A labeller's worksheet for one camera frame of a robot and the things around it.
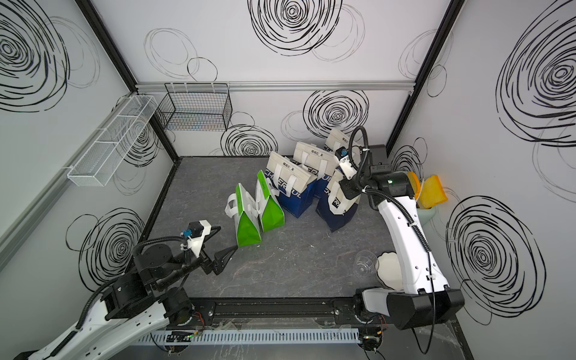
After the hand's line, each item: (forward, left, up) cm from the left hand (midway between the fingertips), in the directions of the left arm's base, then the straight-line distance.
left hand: (227, 238), depth 64 cm
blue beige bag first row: (+23, -19, -3) cm, 30 cm away
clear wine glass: (+2, -47, -23) cm, 53 cm away
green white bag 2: (+17, -11, -15) cm, 25 cm away
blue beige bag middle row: (+35, -28, -2) cm, 45 cm away
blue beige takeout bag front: (+15, -33, -5) cm, 37 cm away
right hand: (+19, -37, +6) cm, 42 cm away
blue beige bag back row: (+47, -37, -1) cm, 60 cm away
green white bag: (+10, -3, 0) cm, 11 cm away
